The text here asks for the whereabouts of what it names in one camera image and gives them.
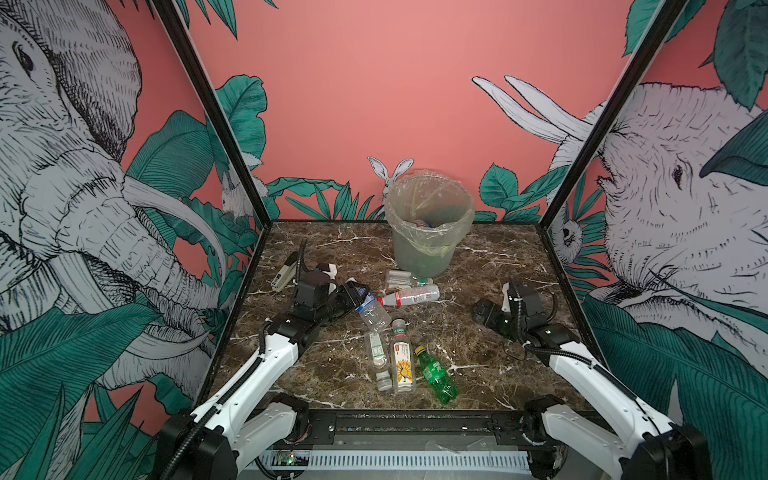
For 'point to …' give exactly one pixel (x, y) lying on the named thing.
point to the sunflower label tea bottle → (403, 359)
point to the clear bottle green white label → (376, 358)
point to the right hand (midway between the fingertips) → (478, 308)
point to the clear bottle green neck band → (402, 278)
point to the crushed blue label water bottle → (372, 313)
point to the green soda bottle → (436, 377)
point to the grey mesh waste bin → (421, 264)
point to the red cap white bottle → (410, 296)
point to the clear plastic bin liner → (429, 211)
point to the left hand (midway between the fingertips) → (367, 287)
